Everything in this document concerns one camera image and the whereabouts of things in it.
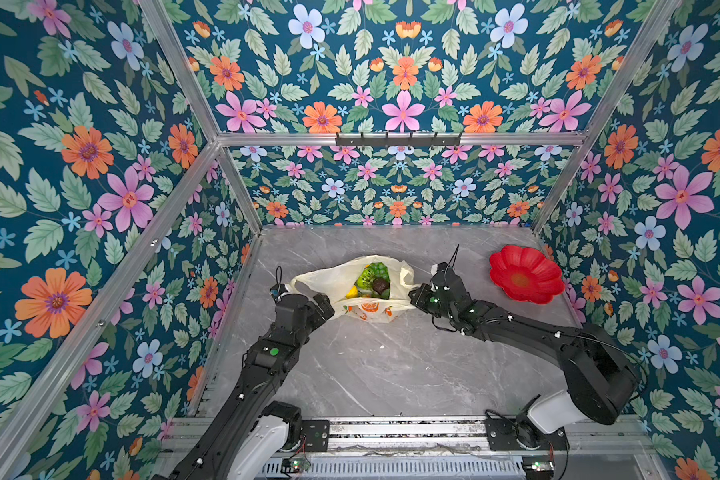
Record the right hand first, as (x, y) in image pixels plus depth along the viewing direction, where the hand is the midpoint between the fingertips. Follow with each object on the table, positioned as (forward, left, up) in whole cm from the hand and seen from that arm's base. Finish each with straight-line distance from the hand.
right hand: (406, 291), depth 86 cm
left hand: (-5, +23, +5) cm, 24 cm away
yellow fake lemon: (+5, +17, -8) cm, 19 cm away
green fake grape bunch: (+12, +11, -7) cm, 18 cm away
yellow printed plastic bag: (+3, +21, 0) cm, 21 cm away
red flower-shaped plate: (+15, -45, -13) cm, 49 cm away
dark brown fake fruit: (+8, +8, -8) cm, 13 cm away
